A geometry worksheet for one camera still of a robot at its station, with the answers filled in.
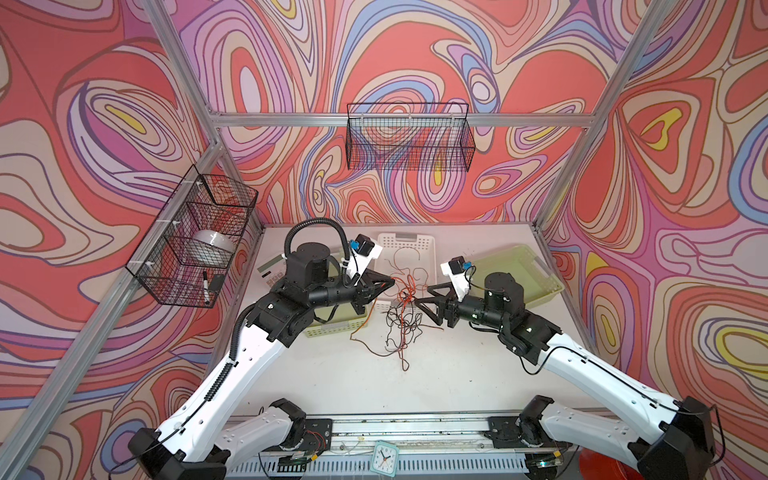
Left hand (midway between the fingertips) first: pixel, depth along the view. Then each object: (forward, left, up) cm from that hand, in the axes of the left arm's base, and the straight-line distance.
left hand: (394, 281), depth 62 cm
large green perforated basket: (+26, -49, -32) cm, 64 cm away
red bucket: (-30, -48, -34) cm, 66 cm away
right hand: (+1, -8, -11) cm, 13 cm away
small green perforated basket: (+5, +14, -27) cm, 31 cm away
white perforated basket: (+32, -7, -34) cm, 47 cm away
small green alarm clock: (-29, +2, -32) cm, 43 cm away
